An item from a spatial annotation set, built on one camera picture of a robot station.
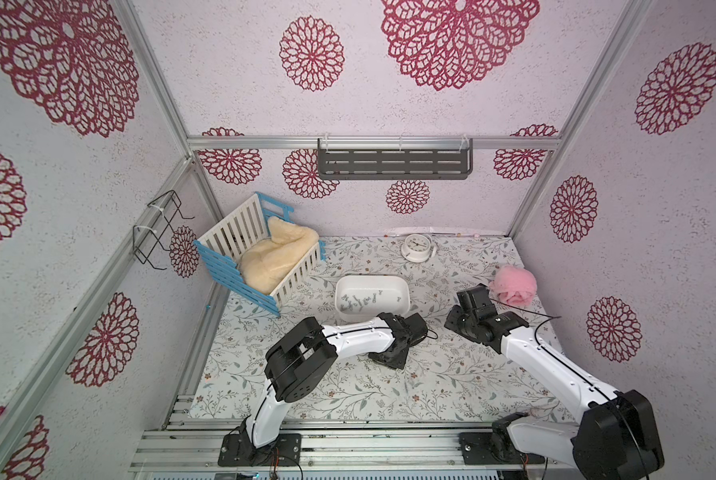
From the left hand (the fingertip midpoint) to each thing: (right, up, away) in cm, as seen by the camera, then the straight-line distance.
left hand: (387, 361), depth 89 cm
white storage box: (-8, +18, +14) cm, 24 cm away
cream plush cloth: (-42, +30, +14) cm, 53 cm away
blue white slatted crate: (-54, +35, +11) cm, 66 cm away
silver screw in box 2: (-3, +19, +15) cm, 24 cm away
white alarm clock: (+14, +35, +24) cm, 45 cm away
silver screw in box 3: (-6, +16, +14) cm, 22 cm away
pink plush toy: (+42, +22, +7) cm, 48 cm away
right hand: (+20, +12, -3) cm, 23 cm away
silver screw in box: (-1, +19, +16) cm, 25 cm away
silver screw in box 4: (-12, +15, +12) cm, 22 cm away
